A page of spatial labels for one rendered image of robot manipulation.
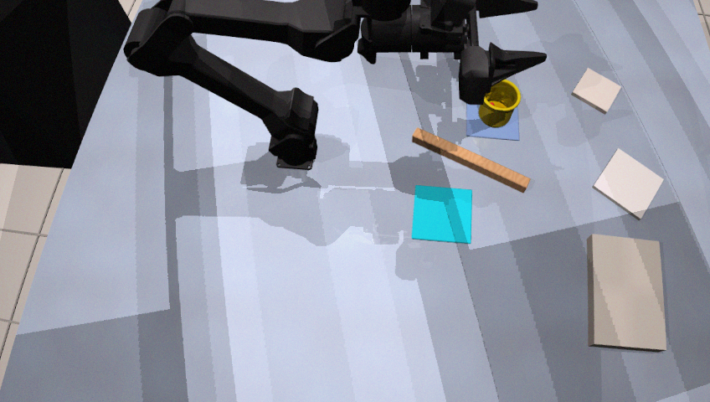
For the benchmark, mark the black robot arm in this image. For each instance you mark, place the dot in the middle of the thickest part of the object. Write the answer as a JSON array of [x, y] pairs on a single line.
[[161, 43]]

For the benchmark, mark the wooden plank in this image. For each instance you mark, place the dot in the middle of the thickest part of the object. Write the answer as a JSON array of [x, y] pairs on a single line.
[[471, 160]]

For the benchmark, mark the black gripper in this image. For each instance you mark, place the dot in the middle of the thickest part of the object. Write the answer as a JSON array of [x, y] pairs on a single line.
[[479, 69]]

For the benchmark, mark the yellow cup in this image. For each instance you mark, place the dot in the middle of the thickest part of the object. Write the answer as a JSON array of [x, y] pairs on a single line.
[[506, 97]]

